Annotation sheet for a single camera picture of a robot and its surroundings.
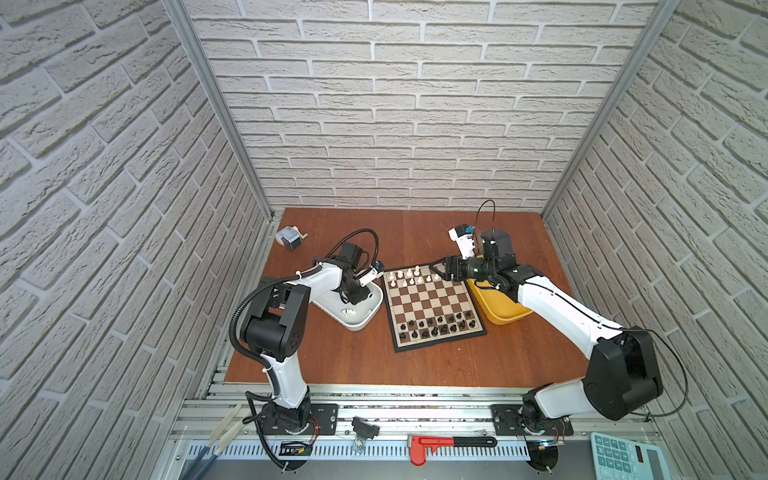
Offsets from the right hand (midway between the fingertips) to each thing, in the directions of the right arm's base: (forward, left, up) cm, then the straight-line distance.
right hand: (437, 262), depth 82 cm
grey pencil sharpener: (+25, +48, -14) cm, 56 cm away
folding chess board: (-6, +2, -18) cm, 19 cm away
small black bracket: (-36, +23, -17) cm, 46 cm away
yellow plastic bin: (-9, -19, -14) cm, 25 cm away
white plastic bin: (-6, +25, -18) cm, 32 cm away
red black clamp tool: (-40, +10, -18) cm, 45 cm away
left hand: (+5, +23, -18) cm, 30 cm away
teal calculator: (-47, -37, -18) cm, 62 cm away
